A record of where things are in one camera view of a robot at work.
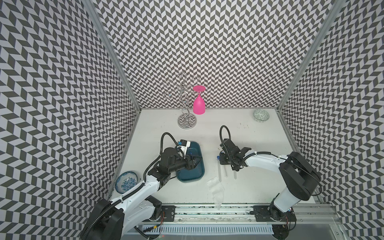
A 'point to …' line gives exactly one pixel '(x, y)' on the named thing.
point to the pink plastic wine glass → (199, 105)
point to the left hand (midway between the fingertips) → (199, 159)
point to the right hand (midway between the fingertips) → (222, 160)
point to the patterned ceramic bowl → (260, 115)
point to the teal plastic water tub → (188, 175)
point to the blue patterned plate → (125, 181)
